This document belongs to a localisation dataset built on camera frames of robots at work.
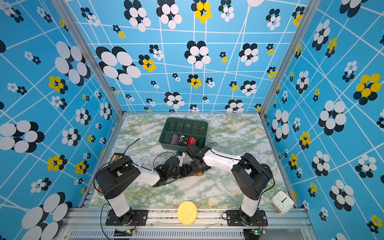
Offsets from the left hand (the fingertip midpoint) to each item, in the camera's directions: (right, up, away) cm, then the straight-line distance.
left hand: (195, 169), depth 89 cm
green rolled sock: (+4, +15, +8) cm, 18 cm away
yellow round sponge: (-4, -17, -16) cm, 24 cm away
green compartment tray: (-4, +25, +27) cm, 37 cm away
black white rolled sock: (-8, +17, +7) cm, 20 cm away
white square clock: (+45, -13, -13) cm, 49 cm away
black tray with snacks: (-50, +7, +5) cm, 51 cm away
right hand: (+2, 0, +1) cm, 3 cm away
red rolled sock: (-2, +17, +9) cm, 19 cm away
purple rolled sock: (-14, +18, +9) cm, 24 cm away
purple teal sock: (0, 0, -9) cm, 9 cm away
